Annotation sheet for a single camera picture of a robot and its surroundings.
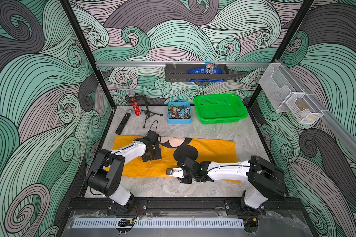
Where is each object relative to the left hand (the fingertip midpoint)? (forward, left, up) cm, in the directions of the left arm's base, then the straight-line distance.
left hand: (155, 155), depth 91 cm
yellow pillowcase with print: (+5, -11, -1) cm, 12 cm away
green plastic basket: (+40, -48, 0) cm, 63 cm away
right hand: (-10, -15, 0) cm, 18 cm away
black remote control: (+24, +27, +1) cm, 36 cm away
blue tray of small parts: (+36, -15, -1) cm, 39 cm away
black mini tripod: (+32, +8, +5) cm, 33 cm away
